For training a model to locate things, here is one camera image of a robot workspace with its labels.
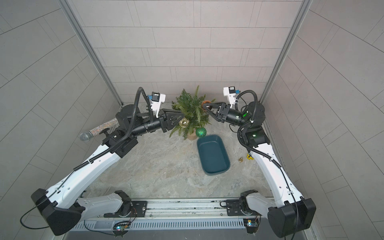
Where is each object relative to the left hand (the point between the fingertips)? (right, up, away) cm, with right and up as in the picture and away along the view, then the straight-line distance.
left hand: (184, 115), depth 58 cm
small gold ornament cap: (+30, -26, +28) cm, 49 cm away
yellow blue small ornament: (+35, -25, +29) cm, 52 cm away
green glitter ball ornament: (+7, -8, +13) cm, 17 cm away
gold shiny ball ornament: (-1, -3, +12) cm, 13 cm away
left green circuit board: (-28, -49, +5) cm, 57 cm away
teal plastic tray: (+14, -24, +31) cm, 42 cm away
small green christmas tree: (+4, -1, +11) cm, 12 cm away
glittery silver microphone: (-47, -10, +11) cm, 50 cm away
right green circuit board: (+30, -51, +10) cm, 60 cm away
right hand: (+8, +1, -1) cm, 8 cm away
